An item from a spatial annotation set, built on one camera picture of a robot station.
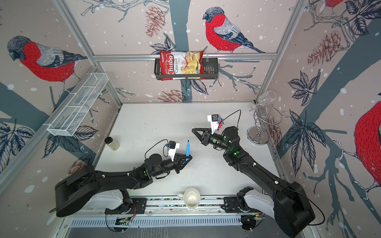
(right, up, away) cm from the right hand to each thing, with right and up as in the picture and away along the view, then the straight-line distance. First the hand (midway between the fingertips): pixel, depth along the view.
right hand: (190, 134), depth 71 cm
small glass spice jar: (-49, -10, +20) cm, 54 cm away
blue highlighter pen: (-1, -9, +2) cm, 9 cm away
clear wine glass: (+44, +19, +17) cm, 51 cm away
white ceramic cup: (+1, -34, +4) cm, 34 cm away
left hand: (0, -13, +1) cm, 13 cm away
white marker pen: (+13, +7, -5) cm, 16 cm away
